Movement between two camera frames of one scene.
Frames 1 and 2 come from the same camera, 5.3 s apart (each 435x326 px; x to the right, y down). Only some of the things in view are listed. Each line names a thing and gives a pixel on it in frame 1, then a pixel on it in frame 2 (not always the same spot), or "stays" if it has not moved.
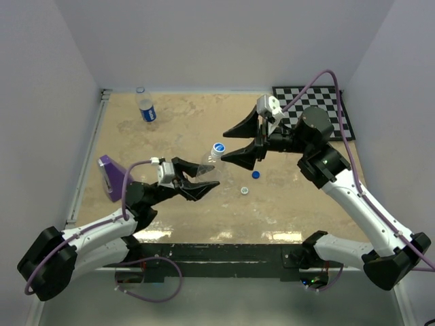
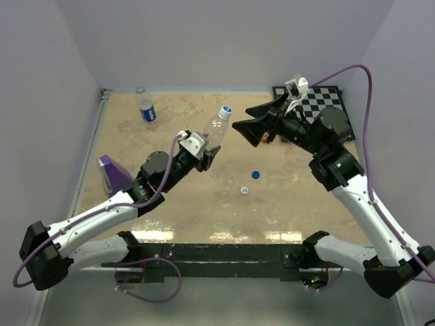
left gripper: x=193 y=190 -> x=207 y=159
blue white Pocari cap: x=218 y=149 -> x=225 y=113
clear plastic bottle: x=213 y=174 -> x=216 y=126
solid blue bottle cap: x=255 y=174 stays
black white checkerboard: x=318 y=96 stays
